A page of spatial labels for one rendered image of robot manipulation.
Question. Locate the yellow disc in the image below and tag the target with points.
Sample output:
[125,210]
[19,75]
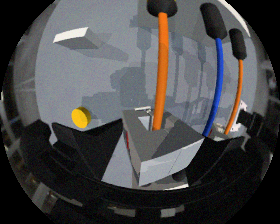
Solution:
[81,117]

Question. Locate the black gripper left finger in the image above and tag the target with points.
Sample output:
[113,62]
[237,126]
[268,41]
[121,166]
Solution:
[95,145]

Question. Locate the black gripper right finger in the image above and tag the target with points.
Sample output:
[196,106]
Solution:
[208,155]

